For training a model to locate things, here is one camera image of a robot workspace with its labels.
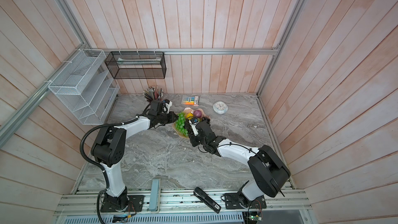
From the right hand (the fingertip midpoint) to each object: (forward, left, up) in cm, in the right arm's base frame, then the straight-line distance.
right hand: (191, 133), depth 88 cm
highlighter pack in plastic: (+33, +3, -7) cm, 34 cm away
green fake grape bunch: (+7, +7, 0) cm, 10 cm away
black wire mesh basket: (+44, +39, +16) cm, 61 cm away
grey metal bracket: (-33, +17, -10) cm, 39 cm away
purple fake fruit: (+16, -3, -2) cm, 16 cm away
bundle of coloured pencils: (+26, +26, +7) cm, 38 cm away
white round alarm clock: (+26, -20, -7) cm, 33 cm away
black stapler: (-32, -9, -6) cm, 34 cm away
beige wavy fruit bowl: (+20, +4, -4) cm, 21 cm away
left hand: (+11, +8, -1) cm, 14 cm away
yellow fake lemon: (+14, +2, -1) cm, 14 cm away
